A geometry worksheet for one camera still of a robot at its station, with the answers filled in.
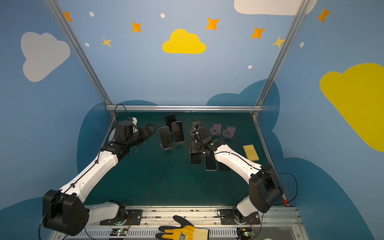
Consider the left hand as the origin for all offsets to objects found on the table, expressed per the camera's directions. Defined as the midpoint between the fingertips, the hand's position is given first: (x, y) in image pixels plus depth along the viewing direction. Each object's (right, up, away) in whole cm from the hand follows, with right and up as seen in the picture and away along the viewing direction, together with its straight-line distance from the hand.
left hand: (154, 129), depth 81 cm
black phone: (+5, +7, +21) cm, 22 cm away
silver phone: (+3, -5, +14) cm, 15 cm away
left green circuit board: (-15, -49, -10) cm, 52 cm away
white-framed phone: (+32, -22, +12) cm, 41 cm away
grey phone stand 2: (+47, -2, +23) cm, 53 cm away
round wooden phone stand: (+22, +4, +20) cm, 30 cm away
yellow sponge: (+60, -15, +17) cm, 64 cm away
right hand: (+23, -8, +5) cm, 24 cm away
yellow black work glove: (+17, -48, -12) cm, 52 cm away
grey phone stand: (+37, 0, +21) cm, 43 cm away
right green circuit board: (+48, -50, -10) cm, 70 cm away
